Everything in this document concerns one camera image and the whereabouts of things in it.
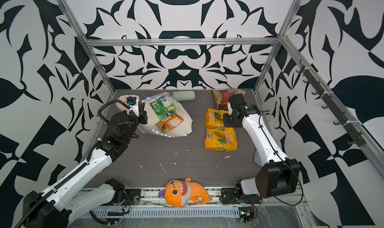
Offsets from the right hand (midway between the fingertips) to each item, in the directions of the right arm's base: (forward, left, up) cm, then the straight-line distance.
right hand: (229, 120), depth 81 cm
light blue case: (-15, -16, -15) cm, 27 cm away
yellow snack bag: (+10, +6, -12) cm, 17 cm away
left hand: (+3, +43, +15) cm, 46 cm away
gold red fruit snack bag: (+28, -1, -12) cm, 30 cm away
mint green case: (+34, +27, -16) cm, 46 cm away
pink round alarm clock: (+30, +71, -14) cm, 78 cm away
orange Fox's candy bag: (+7, +34, -13) cm, 38 cm away
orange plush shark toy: (-32, +26, -8) cm, 42 cm away
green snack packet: (+19, +39, -11) cm, 45 cm away
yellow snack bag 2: (-4, +3, -13) cm, 14 cm away
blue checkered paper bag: (+4, +25, -14) cm, 29 cm away
